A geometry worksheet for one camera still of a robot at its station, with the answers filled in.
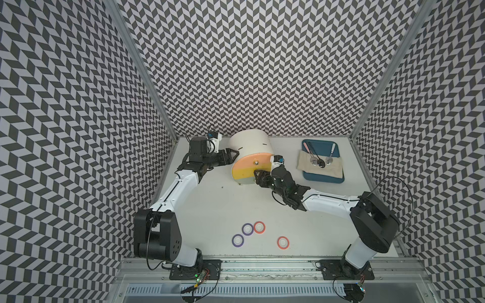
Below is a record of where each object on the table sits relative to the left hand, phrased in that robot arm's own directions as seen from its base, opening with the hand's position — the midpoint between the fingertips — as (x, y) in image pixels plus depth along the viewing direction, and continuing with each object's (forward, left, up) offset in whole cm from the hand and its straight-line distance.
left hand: (233, 155), depth 84 cm
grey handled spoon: (+11, -52, -19) cm, 56 cm away
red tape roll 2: (-31, -21, -21) cm, 44 cm away
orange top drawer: (-2, -11, -1) cm, 11 cm away
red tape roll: (-25, -12, -22) cm, 35 cm away
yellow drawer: (-5, -5, -7) cm, 10 cm away
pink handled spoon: (+11, -43, -19) cm, 49 cm away
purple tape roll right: (-26, -6, -21) cm, 34 cm away
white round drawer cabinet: (+4, -10, +1) cm, 10 cm away
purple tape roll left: (-31, -2, -21) cm, 37 cm away
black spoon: (+10, -47, -20) cm, 52 cm away
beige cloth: (+5, -53, -20) cm, 57 cm away
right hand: (-6, -11, -8) cm, 15 cm away
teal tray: (+21, -52, -20) cm, 59 cm away
